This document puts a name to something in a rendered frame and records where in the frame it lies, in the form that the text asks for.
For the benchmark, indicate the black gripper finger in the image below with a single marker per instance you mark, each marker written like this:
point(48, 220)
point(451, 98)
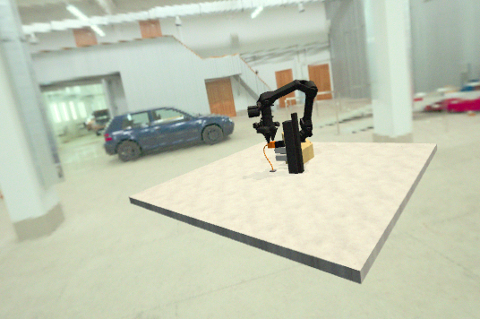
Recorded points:
point(267, 136)
point(273, 133)

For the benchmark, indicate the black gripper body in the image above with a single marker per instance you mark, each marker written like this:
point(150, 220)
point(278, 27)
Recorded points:
point(267, 124)

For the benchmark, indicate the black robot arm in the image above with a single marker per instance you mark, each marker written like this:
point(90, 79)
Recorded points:
point(267, 99)

